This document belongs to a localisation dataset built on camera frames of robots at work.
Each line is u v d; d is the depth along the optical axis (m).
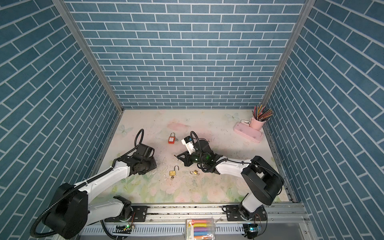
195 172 0.88
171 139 1.01
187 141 0.76
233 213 0.74
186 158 0.74
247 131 1.07
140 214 0.73
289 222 0.73
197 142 0.64
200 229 0.69
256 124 1.03
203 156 0.67
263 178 0.47
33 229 0.36
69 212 0.41
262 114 1.03
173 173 0.88
